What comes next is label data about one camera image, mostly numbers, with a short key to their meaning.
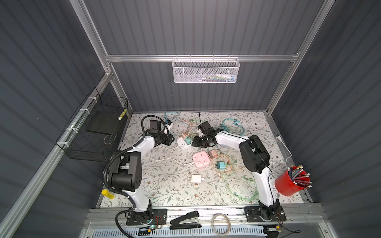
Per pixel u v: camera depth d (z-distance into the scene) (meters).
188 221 0.71
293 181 0.69
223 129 1.09
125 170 0.49
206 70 1.24
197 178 0.85
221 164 0.89
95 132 0.73
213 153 0.94
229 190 0.83
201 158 0.91
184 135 0.97
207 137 0.76
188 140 0.94
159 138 0.75
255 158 0.57
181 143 0.99
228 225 0.71
